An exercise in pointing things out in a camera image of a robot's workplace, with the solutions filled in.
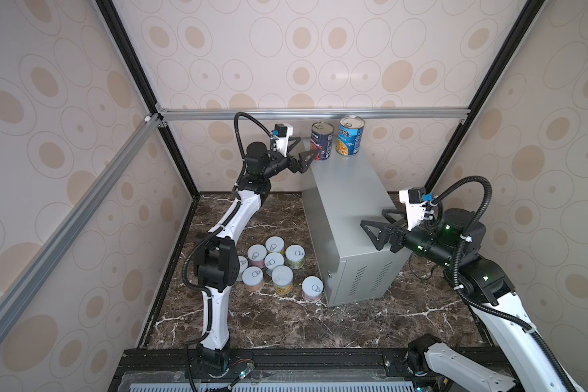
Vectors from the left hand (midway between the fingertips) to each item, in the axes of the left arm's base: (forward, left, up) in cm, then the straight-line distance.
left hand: (313, 139), depth 75 cm
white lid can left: (-24, +25, -37) cm, 51 cm away
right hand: (-28, -15, -4) cm, 31 cm away
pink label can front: (-33, 0, -37) cm, 49 cm away
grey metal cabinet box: (-15, -7, -9) cm, 19 cm away
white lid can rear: (-15, +14, -37) cm, 42 cm away
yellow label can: (-30, +10, -34) cm, 47 cm away
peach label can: (-29, +21, -37) cm, 52 cm away
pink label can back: (-20, +21, -37) cm, 47 cm away
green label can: (-20, +6, -37) cm, 42 cm away
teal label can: (-22, +14, -36) cm, 45 cm away
